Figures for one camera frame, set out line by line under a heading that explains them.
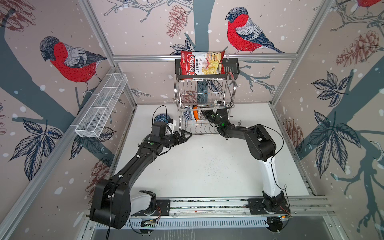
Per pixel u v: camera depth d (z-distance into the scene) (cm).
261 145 59
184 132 74
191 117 99
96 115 74
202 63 88
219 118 80
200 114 95
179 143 72
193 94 121
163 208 73
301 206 75
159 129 64
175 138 73
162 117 110
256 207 72
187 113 98
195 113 98
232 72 95
